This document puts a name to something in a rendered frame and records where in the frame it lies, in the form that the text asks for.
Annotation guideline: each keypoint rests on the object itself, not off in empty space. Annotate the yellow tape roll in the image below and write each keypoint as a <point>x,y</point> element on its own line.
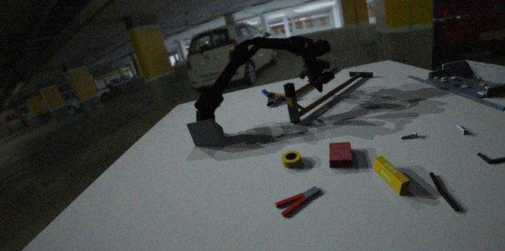
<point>291,159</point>

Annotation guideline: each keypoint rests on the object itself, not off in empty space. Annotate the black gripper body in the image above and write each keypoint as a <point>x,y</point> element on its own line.
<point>313,72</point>

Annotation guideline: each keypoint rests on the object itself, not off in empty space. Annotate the red-handled pliers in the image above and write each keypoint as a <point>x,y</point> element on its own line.
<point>301,198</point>

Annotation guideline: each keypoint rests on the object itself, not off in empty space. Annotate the yellow spirit level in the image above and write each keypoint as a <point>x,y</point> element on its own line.
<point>397,180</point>

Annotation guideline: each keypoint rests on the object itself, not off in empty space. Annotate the red rectangular block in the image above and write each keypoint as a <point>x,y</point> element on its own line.
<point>340,155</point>

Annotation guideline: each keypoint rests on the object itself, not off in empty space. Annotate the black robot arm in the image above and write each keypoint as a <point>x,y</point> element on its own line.
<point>212,97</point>

